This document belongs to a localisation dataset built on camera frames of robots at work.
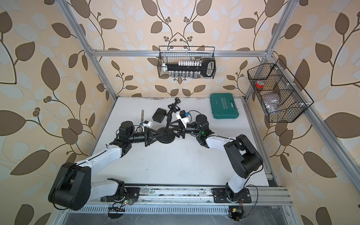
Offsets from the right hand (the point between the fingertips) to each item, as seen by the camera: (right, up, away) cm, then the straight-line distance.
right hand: (168, 127), depth 78 cm
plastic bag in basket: (+54, +12, -7) cm, 56 cm away
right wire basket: (+64, +20, +3) cm, 67 cm away
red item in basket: (+56, +26, +9) cm, 63 cm away
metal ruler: (-24, +5, +30) cm, 39 cm away
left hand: (-4, -3, -3) cm, 6 cm away
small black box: (-11, +6, +30) cm, 32 cm away
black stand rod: (+3, +18, +40) cm, 44 cm away
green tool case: (+40, +13, +31) cm, 52 cm away
